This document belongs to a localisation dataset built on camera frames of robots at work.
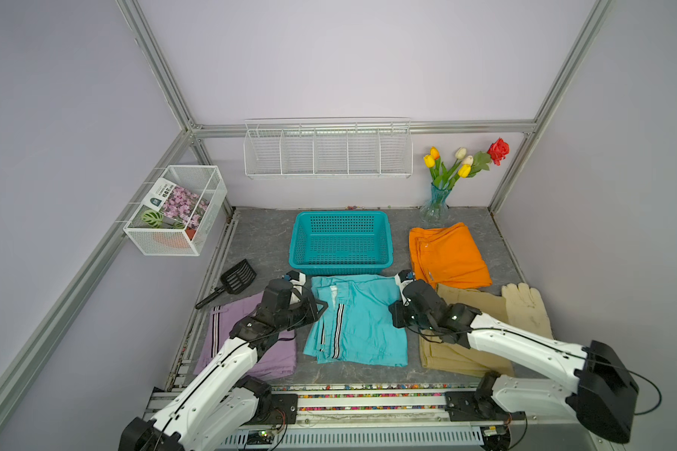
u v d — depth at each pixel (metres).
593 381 0.40
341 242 1.10
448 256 1.02
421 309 0.62
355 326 0.81
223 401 0.59
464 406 0.74
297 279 0.75
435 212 1.12
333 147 0.99
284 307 0.64
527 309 0.89
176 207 0.74
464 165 0.92
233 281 0.99
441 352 0.80
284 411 0.73
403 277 0.73
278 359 0.79
